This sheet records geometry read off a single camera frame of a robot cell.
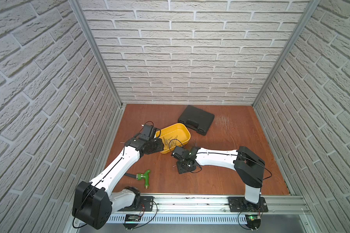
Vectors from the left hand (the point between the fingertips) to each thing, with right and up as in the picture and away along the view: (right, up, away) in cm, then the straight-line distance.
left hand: (163, 143), depth 82 cm
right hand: (+11, -16, +3) cm, 20 cm away
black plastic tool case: (+22, +14, +25) cm, 36 cm away
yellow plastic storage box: (+8, +3, +19) cm, 21 cm away
